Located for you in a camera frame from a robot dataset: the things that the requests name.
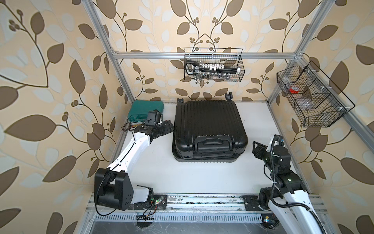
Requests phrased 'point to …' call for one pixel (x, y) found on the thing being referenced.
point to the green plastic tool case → (139, 109)
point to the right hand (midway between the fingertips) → (257, 144)
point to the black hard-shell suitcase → (208, 131)
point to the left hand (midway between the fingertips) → (166, 126)
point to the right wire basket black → (312, 96)
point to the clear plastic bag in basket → (305, 103)
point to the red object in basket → (294, 89)
